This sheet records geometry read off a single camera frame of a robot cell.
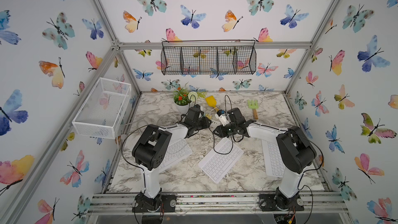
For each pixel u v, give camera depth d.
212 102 1.14
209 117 0.99
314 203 0.76
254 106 1.13
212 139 0.96
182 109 1.01
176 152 0.90
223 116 0.85
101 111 0.85
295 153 0.49
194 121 0.80
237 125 0.74
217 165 0.85
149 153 0.51
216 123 1.01
